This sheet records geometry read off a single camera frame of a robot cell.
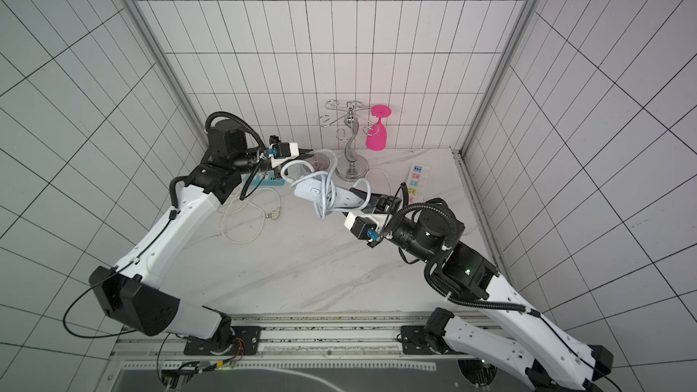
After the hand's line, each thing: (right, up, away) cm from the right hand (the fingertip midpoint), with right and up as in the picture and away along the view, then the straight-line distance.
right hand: (353, 187), depth 56 cm
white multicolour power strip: (+26, 0, +51) cm, 57 cm away
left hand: (-12, +8, +12) cm, 19 cm away
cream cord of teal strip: (-29, -12, +42) cm, 52 cm away
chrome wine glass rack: (0, +5, +58) cm, 58 cm away
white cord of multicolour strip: (+13, +3, +54) cm, 56 cm away
